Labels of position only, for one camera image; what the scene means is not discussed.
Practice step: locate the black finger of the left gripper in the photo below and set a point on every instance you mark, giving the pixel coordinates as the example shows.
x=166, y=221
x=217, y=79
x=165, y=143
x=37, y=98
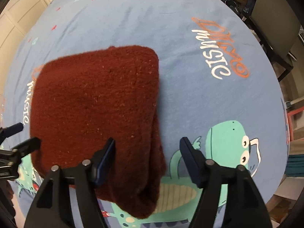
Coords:
x=11, y=130
x=27, y=147

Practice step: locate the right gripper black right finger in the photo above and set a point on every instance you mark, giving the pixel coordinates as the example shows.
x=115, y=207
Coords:
x=244, y=204

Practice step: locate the dark red knit sweater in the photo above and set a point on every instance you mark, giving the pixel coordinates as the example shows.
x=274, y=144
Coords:
x=80, y=101

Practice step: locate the grey office chair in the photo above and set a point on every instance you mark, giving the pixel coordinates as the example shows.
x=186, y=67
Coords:
x=277, y=28

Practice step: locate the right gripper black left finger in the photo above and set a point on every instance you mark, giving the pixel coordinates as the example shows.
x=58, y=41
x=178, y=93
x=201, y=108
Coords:
x=52, y=207

